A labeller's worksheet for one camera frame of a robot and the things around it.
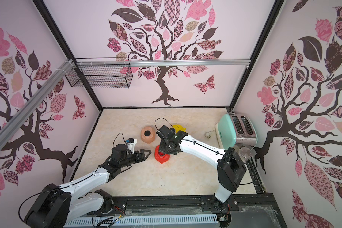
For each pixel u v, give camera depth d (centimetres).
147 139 92
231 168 44
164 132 63
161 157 83
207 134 101
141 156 75
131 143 77
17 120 56
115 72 95
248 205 74
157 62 92
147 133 94
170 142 60
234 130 83
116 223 69
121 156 66
